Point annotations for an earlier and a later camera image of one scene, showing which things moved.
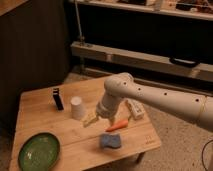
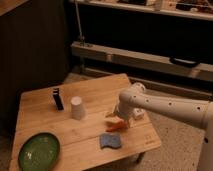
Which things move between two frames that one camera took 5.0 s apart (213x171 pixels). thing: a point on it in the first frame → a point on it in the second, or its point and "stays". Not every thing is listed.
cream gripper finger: (89, 120) → (110, 115)
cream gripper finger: (112, 121) → (129, 123)
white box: (136, 109) stays
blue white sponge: (110, 140) stays
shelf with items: (202, 9) stays
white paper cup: (76, 107) stays
